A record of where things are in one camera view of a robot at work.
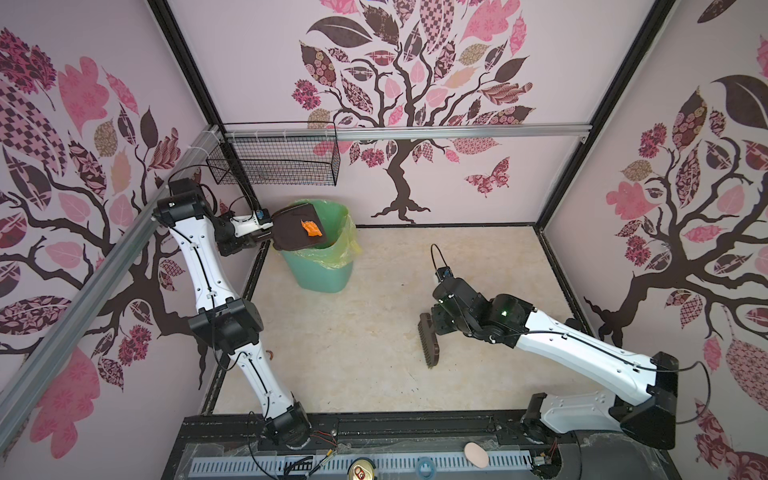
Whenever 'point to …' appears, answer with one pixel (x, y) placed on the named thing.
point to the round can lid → (361, 470)
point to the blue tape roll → (425, 468)
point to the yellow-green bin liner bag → (342, 243)
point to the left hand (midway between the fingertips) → (240, 238)
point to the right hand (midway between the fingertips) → (434, 309)
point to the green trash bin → (316, 279)
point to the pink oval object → (476, 455)
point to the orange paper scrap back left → (311, 228)
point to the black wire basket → (280, 160)
